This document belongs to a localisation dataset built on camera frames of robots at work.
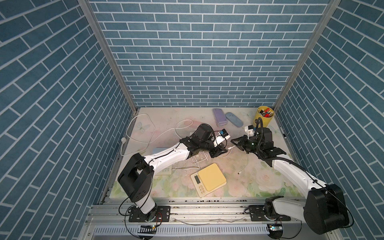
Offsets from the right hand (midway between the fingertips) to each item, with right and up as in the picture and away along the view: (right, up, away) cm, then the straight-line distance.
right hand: (232, 141), depth 82 cm
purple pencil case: (-2, +13, +29) cm, 32 cm away
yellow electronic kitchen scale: (-13, -21, +1) cm, 25 cm away
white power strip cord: (-72, -2, +23) cm, 76 cm away
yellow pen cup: (+29, +17, +22) cm, 40 cm away
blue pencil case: (+8, +13, +30) cm, 34 cm away
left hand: (-3, -4, -3) cm, 6 cm away
